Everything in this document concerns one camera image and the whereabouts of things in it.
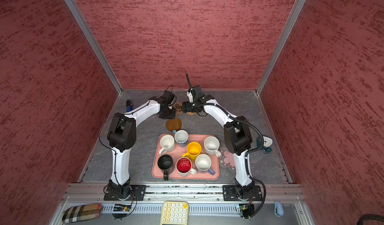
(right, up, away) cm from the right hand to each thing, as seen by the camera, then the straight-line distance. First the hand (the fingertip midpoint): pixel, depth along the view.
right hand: (186, 110), depth 93 cm
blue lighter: (-43, +3, +13) cm, 45 cm away
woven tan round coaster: (+3, -3, +13) cm, 13 cm away
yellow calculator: (-4, -46, -26) cm, 53 cm away
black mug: (-11, -29, -13) cm, 33 cm away
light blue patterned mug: (-3, -16, -6) cm, 17 cm away
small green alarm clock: (+50, -19, -6) cm, 54 cm away
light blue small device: (+45, -45, -27) cm, 69 cm away
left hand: (-10, -6, +5) cm, 13 cm away
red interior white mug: (0, -31, -12) cm, 33 cm away
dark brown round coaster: (-8, -9, +6) cm, 14 cm away
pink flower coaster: (+25, -28, -8) cm, 38 cm away
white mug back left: (-11, -20, -5) cm, 24 cm away
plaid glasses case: (-45, -45, -28) cm, 70 cm away
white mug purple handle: (+10, -30, -10) cm, 33 cm away
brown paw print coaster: (-5, +2, -3) cm, 6 cm away
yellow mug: (+5, -24, -6) cm, 25 cm away
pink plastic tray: (-15, -33, -15) cm, 39 cm away
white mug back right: (+16, -22, -4) cm, 27 cm away
